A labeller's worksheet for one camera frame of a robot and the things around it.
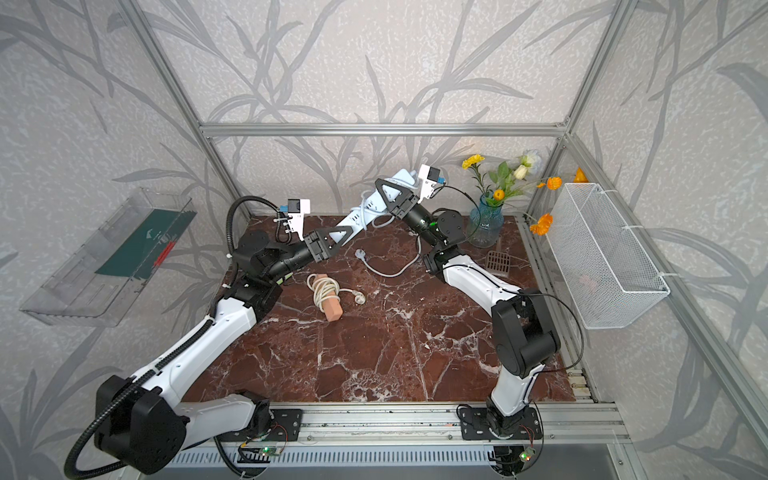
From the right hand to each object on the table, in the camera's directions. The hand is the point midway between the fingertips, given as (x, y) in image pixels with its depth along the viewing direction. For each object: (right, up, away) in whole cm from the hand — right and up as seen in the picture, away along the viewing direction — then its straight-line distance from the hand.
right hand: (376, 185), depth 66 cm
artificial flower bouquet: (+39, +6, +33) cm, 52 cm away
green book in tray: (-53, -15, +1) cm, 55 cm away
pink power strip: (-16, -32, +23) cm, 43 cm away
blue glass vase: (+35, -6, +36) cm, 50 cm away
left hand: (-6, -12, -1) cm, 13 cm away
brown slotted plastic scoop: (+40, -20, +38) cm, 59 cm away
